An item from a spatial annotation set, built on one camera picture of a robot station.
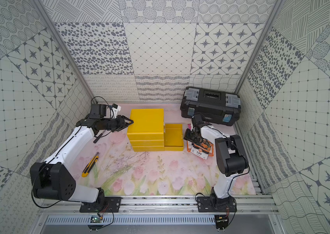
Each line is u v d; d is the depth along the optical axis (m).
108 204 0.73
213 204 0.66
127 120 0.78
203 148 0.93
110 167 0.87
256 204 0.76
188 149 0.94
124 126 0.75
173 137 0.97
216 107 0.96
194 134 0.73
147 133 0.77
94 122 0.59
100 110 0.66
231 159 0.49
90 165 0.86
